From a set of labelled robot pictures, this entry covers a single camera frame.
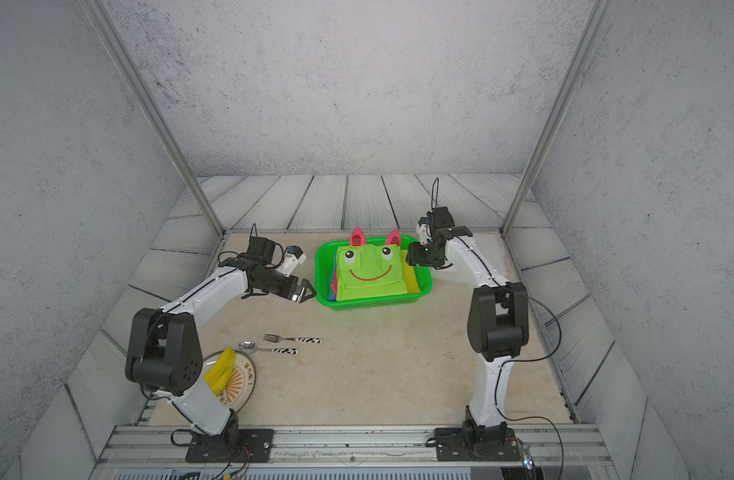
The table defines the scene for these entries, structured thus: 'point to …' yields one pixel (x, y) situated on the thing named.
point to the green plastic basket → (324, 252)
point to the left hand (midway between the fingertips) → (307, 288)
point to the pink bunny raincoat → (358, 238)
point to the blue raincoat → (331, 295)
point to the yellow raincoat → (411, 282)
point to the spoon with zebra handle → (250, 347)
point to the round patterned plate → (241, 381)
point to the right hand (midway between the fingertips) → (415, 257)
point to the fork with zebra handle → (305, 339)
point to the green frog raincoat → (367, 270)
